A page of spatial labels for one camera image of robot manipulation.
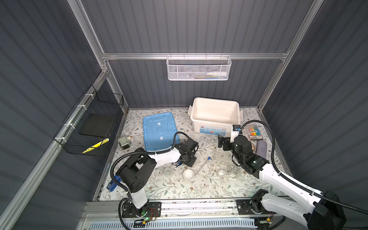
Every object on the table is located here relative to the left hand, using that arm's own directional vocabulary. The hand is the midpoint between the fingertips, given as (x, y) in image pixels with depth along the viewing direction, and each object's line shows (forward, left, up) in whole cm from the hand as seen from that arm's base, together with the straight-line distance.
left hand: (191, 161), depth 91 cm
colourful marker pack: (+17, -47, +2) cm, 50 cm away
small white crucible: (-9, -17, +1) cm, 19 cm away
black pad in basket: (+8, +48, +30) cm, 57 cm away
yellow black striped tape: (-3, +45, +28) cm, 53 cm away
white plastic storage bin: (+35, -20, +3) cm, 40 cm away
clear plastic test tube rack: (0, -19, +1) cm, 19 cm away
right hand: (+5, -20, +20) cm, 29 cm away
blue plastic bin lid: (+24, +23, 0) cm, 33 cm away
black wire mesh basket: (-2, +55, +34) cm, 65 cm away
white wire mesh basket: (+76, -11, +22) cm, 80 cm away
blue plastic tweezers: (-5, +8, +8) cm, 13 cm away
